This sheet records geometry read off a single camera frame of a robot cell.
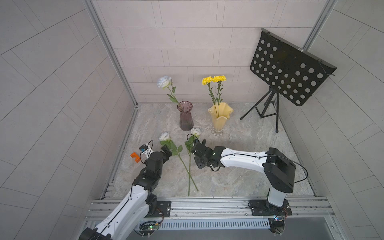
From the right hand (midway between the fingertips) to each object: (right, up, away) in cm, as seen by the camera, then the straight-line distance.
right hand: (198, 160), depth 85 cm
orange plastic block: (-35, +1, -1) cm, 35 cm away
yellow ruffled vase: (+12, +21, +2) cm, 24 cm away
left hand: (-19, +8, -1) cm, 21 cm away
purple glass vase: (-8, +23, +7) cm, 26 cm away
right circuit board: (+36, -24, -18) cm, 47 cm away
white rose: (-20, +12, +6) cm, 24 cm away
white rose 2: (-2, +15, +9) cm, 17 cm away
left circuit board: (-23, -24, -20) cm, 39 cm away
